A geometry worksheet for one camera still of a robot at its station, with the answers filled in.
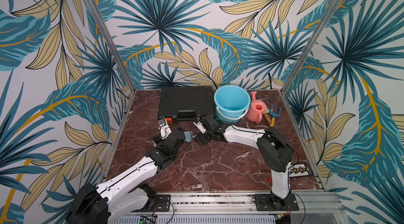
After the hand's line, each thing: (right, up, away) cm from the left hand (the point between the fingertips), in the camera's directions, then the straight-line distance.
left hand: (171, 131), depth 82 cm
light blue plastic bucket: (+37, +15, +28) cm, 49 cm away
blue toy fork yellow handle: (+65, +7, +25) cm, 70 cm away
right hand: (+16, -4, +12) cm, 20 cm away
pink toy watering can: (+50, +12, +14) cm, 53 cm away
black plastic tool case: (+5, +15, +22) cm, 27 cm away
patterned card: (+67, -21, +1) cm, 70 cm away
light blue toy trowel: (+8, -6, +16) cm, 18 cm away
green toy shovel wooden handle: (+59, +6, +22) cm, 63 cm away
